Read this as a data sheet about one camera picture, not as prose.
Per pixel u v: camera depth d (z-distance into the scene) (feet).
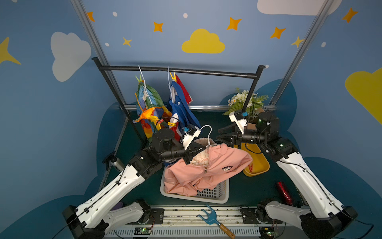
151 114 2.04
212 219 2.40
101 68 1.88
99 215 1.24
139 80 2.40
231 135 1.80
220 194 2.61
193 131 1.70
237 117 1.77
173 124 1.98
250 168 2.98
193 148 1.79
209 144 2.01
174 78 2.35
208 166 2.13
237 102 2.85
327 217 1.24
